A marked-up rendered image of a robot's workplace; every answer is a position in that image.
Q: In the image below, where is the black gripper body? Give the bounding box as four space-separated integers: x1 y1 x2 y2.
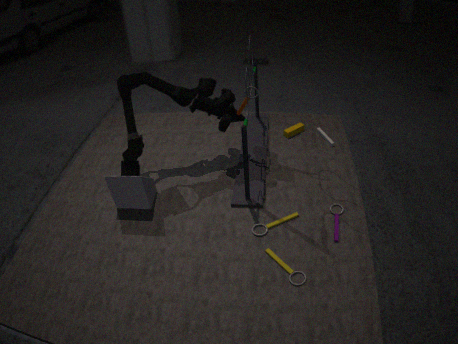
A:
208 99 231 132

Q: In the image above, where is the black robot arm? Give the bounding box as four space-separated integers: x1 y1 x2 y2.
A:
117 72 236 176

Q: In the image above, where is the grey loop with yellow handle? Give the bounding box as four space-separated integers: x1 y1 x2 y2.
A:
265 248 307 286
251 212 299 236

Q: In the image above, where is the grey flat bar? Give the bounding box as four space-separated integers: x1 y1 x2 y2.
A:
316 128 334 147

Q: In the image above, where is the yellow rectangular block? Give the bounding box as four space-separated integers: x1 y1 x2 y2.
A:
283 122 304 138

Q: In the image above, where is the orange handle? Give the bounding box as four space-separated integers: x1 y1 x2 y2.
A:
236 86 259 115

